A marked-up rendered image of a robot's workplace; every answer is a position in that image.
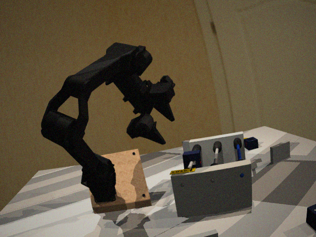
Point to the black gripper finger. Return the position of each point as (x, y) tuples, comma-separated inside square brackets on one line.
[(165, 110), (154, 135)]

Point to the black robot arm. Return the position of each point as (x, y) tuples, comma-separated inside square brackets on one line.
[(122, 65)]

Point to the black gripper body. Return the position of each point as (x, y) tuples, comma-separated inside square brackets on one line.
[(143, 123)]

